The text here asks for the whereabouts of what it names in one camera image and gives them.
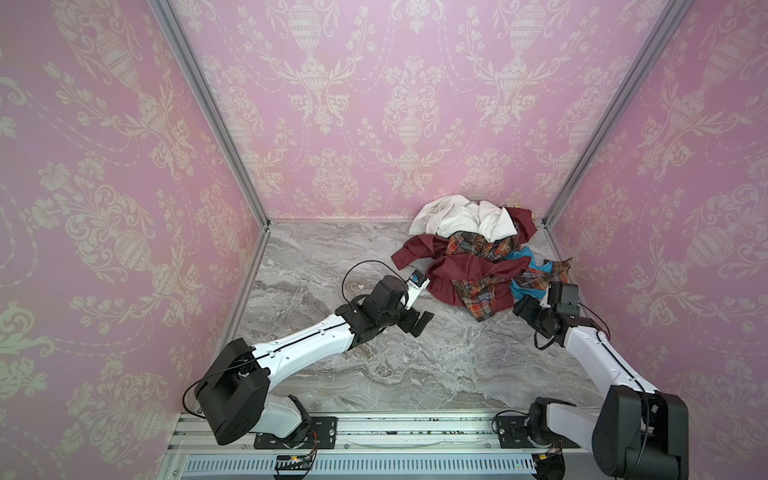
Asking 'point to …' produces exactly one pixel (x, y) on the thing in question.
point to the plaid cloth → (478, 292)
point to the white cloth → (459, 214)
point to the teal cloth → (519, 291)
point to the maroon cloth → (494, 273)
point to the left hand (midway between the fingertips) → (421, 307)
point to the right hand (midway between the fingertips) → (526, 308)
